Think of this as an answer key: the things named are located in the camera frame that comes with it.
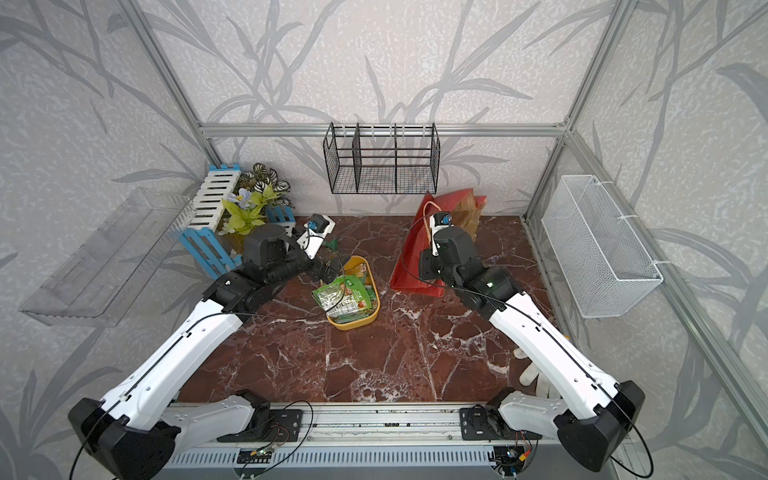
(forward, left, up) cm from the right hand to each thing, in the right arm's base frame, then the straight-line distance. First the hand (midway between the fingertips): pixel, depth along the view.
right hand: (424, 249), depth 73 cm
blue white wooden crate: (+8, +60, -4) cm, 60 cm away
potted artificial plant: (+20, +52, -3) cm, 56 cm away
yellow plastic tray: (+10, +20, -22) cm, 31 cm away
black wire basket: (+45, +13, -5) cm, 47 cm away
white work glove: (-24, -32, -29) cm, 49 cm away
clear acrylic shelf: (-12, +72, +2) cm, 73 cm away
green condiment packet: (-1, +23, -22) cm, 32 cm away
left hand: (0, +22, +2) cm, 22 cm away
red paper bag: (+12, -12, +2) cm, 17 cm away
